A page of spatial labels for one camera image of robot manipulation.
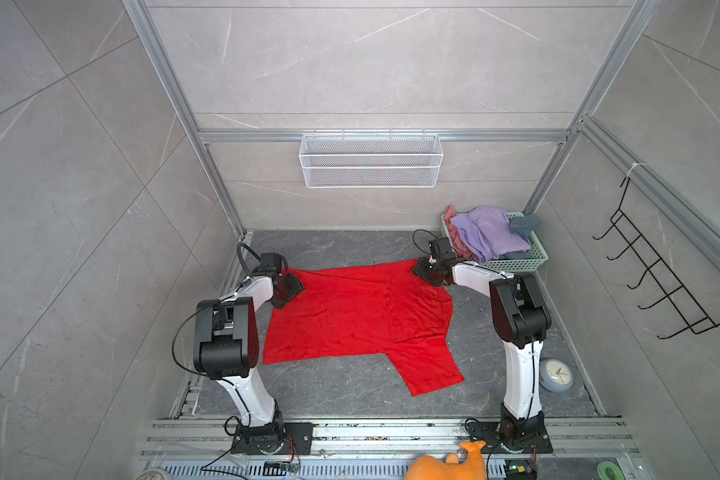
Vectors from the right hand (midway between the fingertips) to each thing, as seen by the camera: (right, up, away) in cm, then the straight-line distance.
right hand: (415, 268), depth 106 cm
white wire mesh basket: (-16, +37, -5) cm, 41 cm away
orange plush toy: (-4, -42, -42) cm, 60 cm away
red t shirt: (-17, -15, -6) cm, 23 cm away
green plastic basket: (+12, +12, +1) cm, 16 cm away
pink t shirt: (+16, +7, -1) cm, 17 cm away
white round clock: (+34, -28, -26) cm, 52 cm away
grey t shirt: (+40, +16, +1) cm, 43 cm away
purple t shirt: (+27, +13, +2) cm, 30 cm away
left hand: (-42, -5, -7) cm, 43 cm away
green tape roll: (+38, -46, -37) cm, 70 cm away
